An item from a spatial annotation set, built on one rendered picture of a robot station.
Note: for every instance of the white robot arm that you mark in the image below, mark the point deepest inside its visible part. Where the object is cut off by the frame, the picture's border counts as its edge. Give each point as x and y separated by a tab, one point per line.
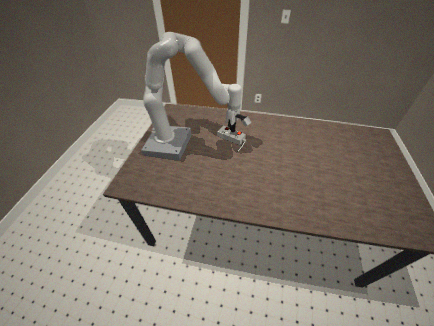
154	78

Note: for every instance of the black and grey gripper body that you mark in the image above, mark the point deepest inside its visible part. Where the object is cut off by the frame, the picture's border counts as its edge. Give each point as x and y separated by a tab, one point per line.
230	116

